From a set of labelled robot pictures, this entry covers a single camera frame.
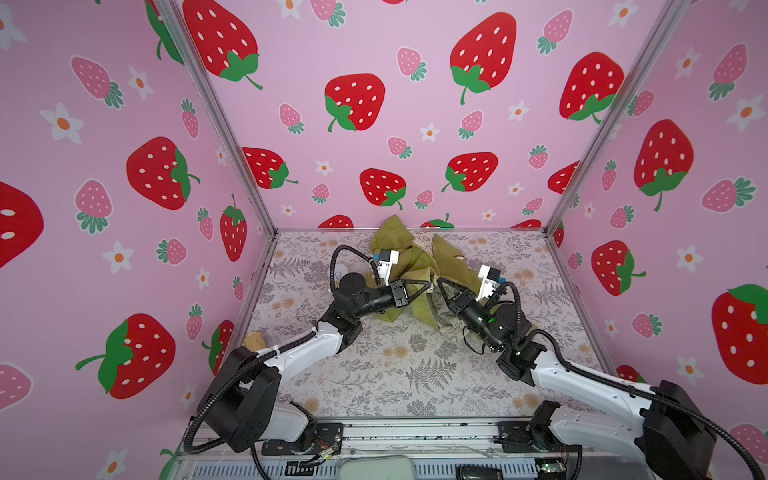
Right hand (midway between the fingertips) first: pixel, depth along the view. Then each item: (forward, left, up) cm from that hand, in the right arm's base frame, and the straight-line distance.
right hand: (435, 281), depth 69 cm
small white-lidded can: (+18, +32, -23) cm, 43 cm away
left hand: (-1, +1, -1) cm, 2 cm away
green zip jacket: (+23, +6, -21) cm, 31 cm away
